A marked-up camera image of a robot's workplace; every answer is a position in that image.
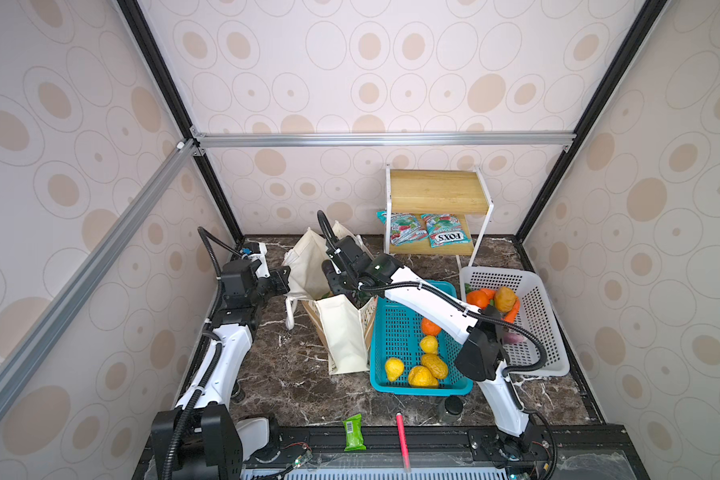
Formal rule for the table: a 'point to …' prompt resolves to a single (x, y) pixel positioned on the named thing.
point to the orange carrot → (511, 315)
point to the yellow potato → (505, 298)
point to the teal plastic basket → (396, 347)
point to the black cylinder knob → (238, 395)
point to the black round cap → (453, 405)
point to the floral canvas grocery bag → (345, 327)
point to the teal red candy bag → (404, 228)
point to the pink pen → (403, 440)
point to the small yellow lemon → (429, 344)
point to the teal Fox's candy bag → (445, 229)
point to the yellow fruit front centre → (421, 376)
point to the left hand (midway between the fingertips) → (295, 262)
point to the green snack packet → (354, 433)
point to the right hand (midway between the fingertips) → (335, 279)
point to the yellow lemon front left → (394, 367)
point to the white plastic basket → (533, 313)
